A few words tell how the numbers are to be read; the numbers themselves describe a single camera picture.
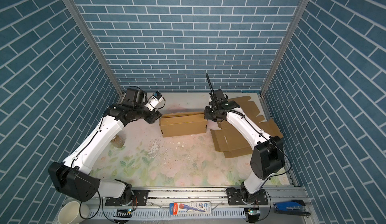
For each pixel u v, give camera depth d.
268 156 0.44
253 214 0.74
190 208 0.70
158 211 0.71
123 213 0.72
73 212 0.66
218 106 0.65
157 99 0.68
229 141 0.97
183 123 0.84
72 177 0.38
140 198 0.73
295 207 0.69
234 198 0.74
